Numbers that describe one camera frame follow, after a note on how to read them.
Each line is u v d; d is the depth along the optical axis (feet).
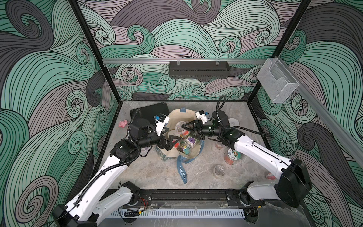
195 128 2.12
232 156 2.62
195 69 3.07
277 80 2.56
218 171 2.55
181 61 3.08
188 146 2.79
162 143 1.92
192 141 2.87
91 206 1.25
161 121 1.88
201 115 2.34
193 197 2.45
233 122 3.11
